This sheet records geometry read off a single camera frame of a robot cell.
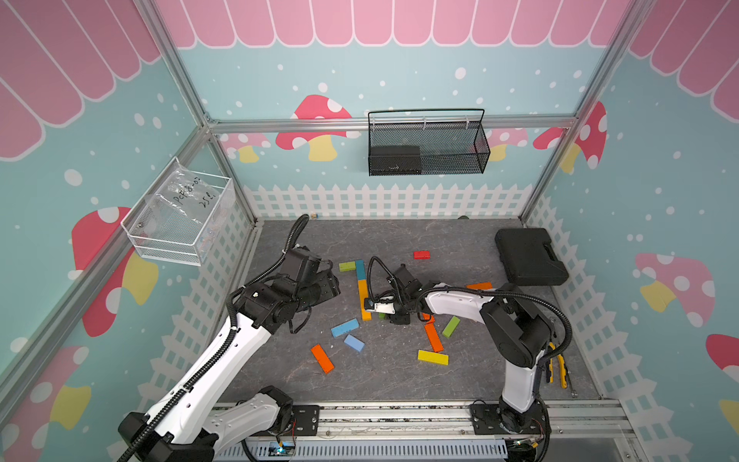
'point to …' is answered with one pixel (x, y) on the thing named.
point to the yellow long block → (433, 357)
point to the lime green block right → (451, 326)
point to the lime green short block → (347, 267)
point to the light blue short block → (354, 343)
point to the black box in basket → (395, 160)
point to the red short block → (421, 255)
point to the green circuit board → (283, 450)
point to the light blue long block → (344, 327)
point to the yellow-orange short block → (368, 316)
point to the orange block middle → (433, 335)
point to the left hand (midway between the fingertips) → (329, 290)
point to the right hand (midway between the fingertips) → (388, 308)
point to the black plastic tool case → (529, 257)
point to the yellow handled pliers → (549, 369)
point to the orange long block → (321, 359)
